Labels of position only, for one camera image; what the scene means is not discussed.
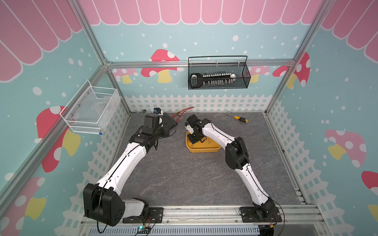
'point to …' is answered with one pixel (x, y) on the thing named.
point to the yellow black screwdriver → (237, 117)
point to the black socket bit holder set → (197, 80)
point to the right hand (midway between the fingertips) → (193, 139)
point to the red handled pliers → (180, 113)
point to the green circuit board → (142, 229)
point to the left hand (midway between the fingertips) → (166, 127)
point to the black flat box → (169, 118)
